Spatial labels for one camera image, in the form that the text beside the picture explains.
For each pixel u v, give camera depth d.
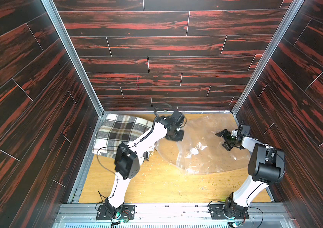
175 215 0.73
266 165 0.50
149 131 0.57
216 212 0.73
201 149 0.92
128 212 0.73
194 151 0.91
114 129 0.91
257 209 0.66
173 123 0.68
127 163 0.51
